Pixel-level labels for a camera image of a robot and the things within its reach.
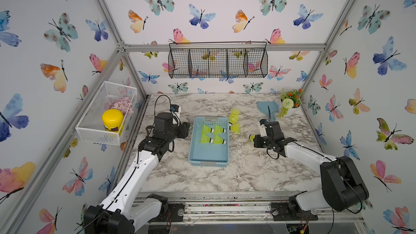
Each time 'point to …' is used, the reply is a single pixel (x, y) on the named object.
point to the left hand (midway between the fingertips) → (185, 121)
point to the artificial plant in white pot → (291, 101)
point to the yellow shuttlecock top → (233, 116)
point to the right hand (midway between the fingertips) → (255, 137)
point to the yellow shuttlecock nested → (235, 127)
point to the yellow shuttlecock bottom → (218, 129)
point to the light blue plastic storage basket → (208, 155)
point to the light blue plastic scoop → (273, 107)
